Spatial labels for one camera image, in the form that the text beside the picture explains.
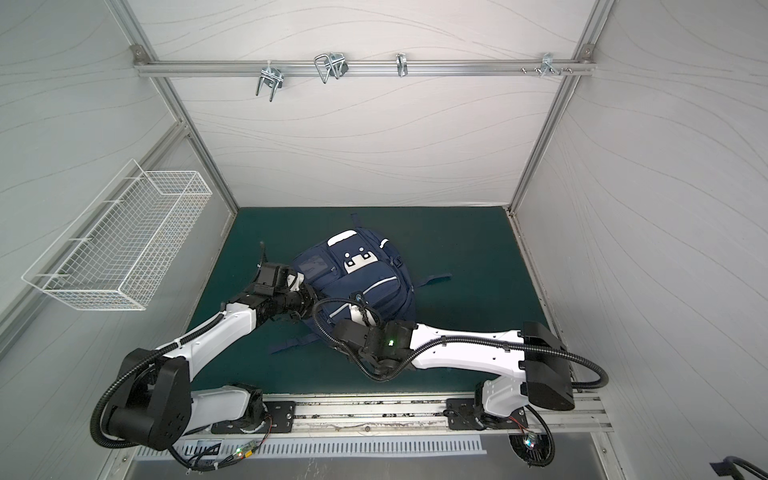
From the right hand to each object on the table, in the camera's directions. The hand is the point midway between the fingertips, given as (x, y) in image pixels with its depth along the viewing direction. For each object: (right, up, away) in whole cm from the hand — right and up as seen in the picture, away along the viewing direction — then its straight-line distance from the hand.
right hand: (357, 327), depth 74 cm
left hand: (-8, +6, +11) cm, 14 cm away
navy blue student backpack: (-3, +13, +19) cm, 24 cm away
